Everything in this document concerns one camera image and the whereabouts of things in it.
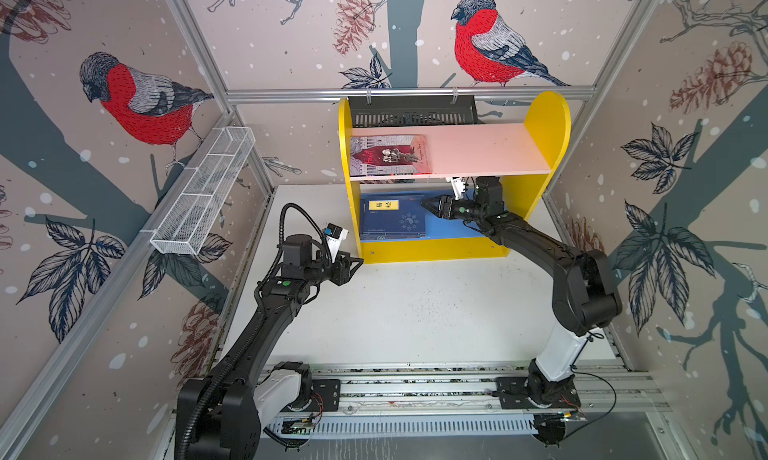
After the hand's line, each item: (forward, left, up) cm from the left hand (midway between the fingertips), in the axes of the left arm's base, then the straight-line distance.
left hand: (353, 257), depth 80 cm
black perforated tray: (+49, -18, +15) cm, 54 cm away
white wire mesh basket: (+1, +40, +13) cm, 42 cm away
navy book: (+13, -11, +1) cm, 17 cm away
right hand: (+15, -20, +4) cm, 26 cm away
